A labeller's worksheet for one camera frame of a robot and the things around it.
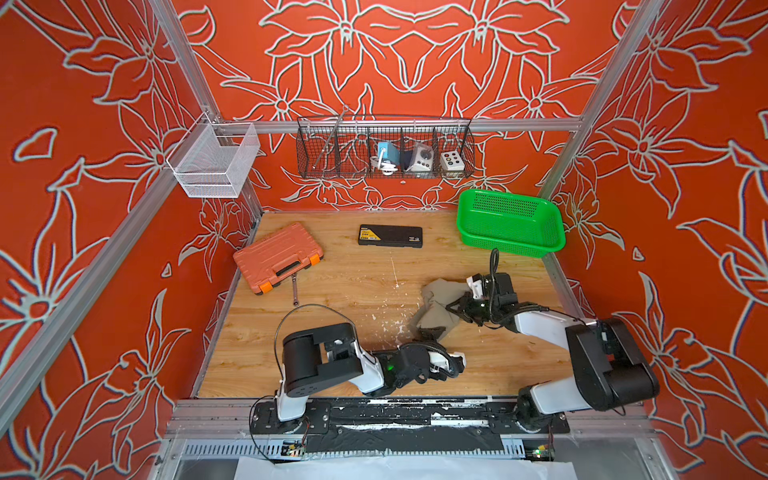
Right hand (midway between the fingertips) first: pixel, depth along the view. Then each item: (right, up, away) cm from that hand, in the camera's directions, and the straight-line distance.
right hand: (442, 307), depth 88 cm
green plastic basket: (+31, +27, +26) cm, 49 cm away
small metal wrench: (-47, 0, +6) cm, 47 cm away
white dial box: (-6, +46, +3) cm, 46 cm away
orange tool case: (-56, +14, +12) cm, 59 cm away
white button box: (+5, +46, +7) cm, 47 cm away
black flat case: (-14, +22, +22) cm, 34 cm away
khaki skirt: (-1, +3, +1) cm, 4 cm away
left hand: (0, -8, -6) cm, 10 cm away
